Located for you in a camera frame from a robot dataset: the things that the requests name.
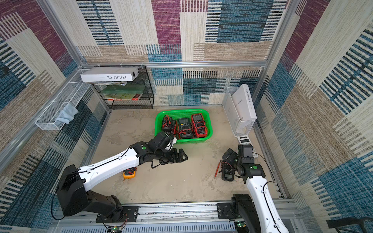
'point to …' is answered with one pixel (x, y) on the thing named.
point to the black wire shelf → (146, 101)
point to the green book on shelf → (123, 92)
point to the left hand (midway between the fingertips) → (182, 158)
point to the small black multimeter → (227, 172)
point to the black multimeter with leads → (167, 124)
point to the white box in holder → (240, 108)
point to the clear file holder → (239, 104)
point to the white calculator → (245, 140)
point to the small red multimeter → (198, 126)
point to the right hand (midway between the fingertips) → (230, 156)
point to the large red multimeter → (174, 127)
